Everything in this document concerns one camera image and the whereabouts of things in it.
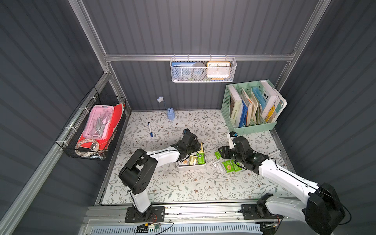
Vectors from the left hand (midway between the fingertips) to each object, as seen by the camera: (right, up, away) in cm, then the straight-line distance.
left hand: (199, 144), depth 92 cm
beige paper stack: (+33, +25, -1) cm, 42 cm away
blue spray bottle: (-20, +20, +19) cm, 35 cm away
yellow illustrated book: (+51, +21, +10) cm, 56 cm away
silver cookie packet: (+12, -13, -3) cm, 18 cm away
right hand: (+14, -1, -8) cm, 16 cm away
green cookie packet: (+17, -9, -21) cm, 28 cm away
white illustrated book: (+48, +32, +3) cm, 58 cm away
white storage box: (-9, -13, -4) cm, 16 cm away
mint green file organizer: (+40, +37, +8) cm, 55 cm away
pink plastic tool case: (-51, +13, -20) cm, 56 cm away
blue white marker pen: (-34, +6, +14) cm, 37 cm away
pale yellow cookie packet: (-4, -10, -3) cm, 11 cm away
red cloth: (-44, +20, -14) cm, 50 cm away
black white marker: (+50, -6, +4) cm, 51 cm away
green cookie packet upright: (+1, -8, -3) cm, 9 cm away
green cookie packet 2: (+19, -13, -3) cm, 23 cm away
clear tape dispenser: (-49, +2, -25) cm, 55 cm away
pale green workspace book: (+23, +26, -1) cm, 35 cm away
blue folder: (+30, +18, +4) cm, 35 cm away
